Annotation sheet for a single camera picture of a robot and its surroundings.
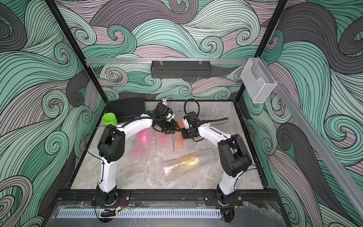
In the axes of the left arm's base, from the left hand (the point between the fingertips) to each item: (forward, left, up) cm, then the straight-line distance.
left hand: (179, 129), depth 89 cm
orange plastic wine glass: (-7, 0, -4) cm, 8 cm away
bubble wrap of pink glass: (-16, +22, -6) cm, 28 cm away
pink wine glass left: (-5, +22, -4) cm, 23 cm away
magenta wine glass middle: (-5, +10, -4) cm, 12 cm away
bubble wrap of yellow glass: (-20, -17, -4) cm, 26 cm away
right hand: (-1, -2, -5) cm, 6 cm away
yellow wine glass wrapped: (-21, -7, -3) cm, 22 cm away
